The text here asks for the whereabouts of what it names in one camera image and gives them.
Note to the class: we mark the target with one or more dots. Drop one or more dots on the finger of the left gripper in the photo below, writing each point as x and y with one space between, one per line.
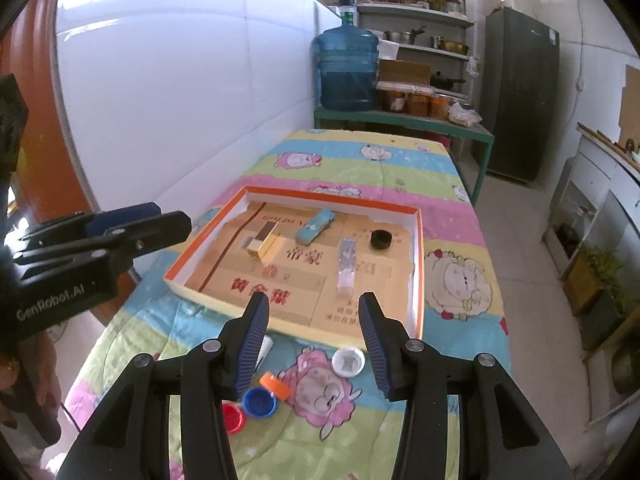
82 231
169 229

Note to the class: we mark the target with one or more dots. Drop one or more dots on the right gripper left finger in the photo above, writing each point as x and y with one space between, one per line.
241 340

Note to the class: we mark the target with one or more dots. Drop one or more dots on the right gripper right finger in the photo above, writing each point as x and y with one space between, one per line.
393 355

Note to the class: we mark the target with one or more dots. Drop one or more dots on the white cartoon long box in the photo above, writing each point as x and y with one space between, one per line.
265 348

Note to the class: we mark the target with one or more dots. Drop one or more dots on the white bottle cap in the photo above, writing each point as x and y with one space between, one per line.
348 362

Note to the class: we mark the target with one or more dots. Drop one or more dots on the blue bottle cap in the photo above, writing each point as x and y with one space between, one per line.
259 403

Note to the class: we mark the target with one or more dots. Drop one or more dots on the red bottle cap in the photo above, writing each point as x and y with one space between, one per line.
234 417

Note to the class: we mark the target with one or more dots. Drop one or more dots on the gold brown small box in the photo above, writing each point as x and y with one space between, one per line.
263 240

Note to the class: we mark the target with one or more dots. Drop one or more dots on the black bottle cap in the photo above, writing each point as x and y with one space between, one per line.
381 239

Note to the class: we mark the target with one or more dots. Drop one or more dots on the floral clear-end long box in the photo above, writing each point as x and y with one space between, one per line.
346 267

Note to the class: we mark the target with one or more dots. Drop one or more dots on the teal patterned box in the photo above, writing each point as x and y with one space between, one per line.
314 227

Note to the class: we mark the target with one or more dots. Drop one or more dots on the person's left hand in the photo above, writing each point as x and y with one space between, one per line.
10 368

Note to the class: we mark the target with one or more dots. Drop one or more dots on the orange-rimmed cardboard tray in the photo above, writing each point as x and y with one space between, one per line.
215 270

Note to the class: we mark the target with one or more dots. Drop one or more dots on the potted green plant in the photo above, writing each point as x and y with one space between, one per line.
597 296

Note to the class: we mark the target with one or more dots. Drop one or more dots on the white cabinet counter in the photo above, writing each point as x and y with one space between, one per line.
598 205

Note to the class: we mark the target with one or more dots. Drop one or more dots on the dark green refrigerator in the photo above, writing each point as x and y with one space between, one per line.
520 79

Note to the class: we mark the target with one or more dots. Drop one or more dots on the blue water jug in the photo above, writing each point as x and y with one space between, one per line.
347 59

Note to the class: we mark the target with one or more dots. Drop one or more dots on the kitchen shelf rack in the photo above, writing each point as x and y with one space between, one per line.
439 33

